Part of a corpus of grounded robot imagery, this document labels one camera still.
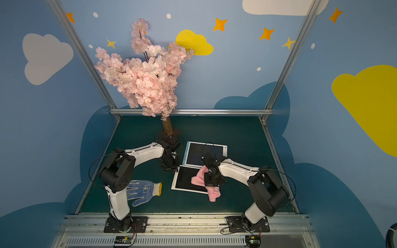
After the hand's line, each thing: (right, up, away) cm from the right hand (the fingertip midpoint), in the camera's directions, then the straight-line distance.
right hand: (211, 183), depth 88 cm
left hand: (-20, +7, +5) cm, 21 cm away
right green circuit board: (+19, -23, -15) cm, 34 cm away
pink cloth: (+1, -3, -6) cm, 7 cm away
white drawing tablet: (-17, +2, +1) cm, 17 cm away
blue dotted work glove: (-38, -3, -2) cm, 38 cm away
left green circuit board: (-43, -22, -16) cm, 51 cm away
